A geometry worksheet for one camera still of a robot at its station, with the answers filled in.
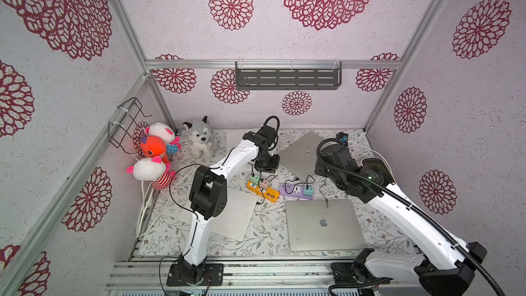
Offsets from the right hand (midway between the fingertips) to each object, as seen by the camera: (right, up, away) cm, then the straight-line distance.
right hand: (320, 158), depth 72 cm
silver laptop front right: (0, -29, +12) cm, 31 cm away
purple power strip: (-6, -16, +21) cm, 26 cm away
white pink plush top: (-67, +12, +22) cm, 72 cm away
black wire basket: (-72, +17, +6) cm, 74 cm away
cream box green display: (+35, -3, +26) cm, 43 cm away
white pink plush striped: (-62, -5, +7) cm, 63 cm away
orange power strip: (-17, -17, +20) cm, 31 cm away
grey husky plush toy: (-48, +6, +25) cm, 55 cm away
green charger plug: (-24, -10, +20) cm, 32 cm away
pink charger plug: (-20, -12, +18) cm, 29 cm away
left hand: (-15, -7, +18) cm, 24 cm away
